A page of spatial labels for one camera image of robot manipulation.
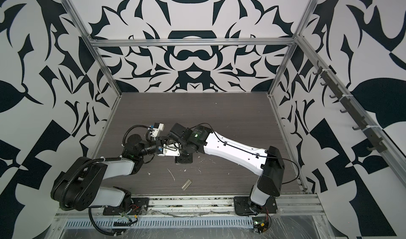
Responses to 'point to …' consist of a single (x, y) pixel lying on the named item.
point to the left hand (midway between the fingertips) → (179, 139)
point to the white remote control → (171, 149)
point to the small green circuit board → (260, 223)
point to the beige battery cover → (186, 184)
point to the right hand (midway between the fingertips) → (178, 153)
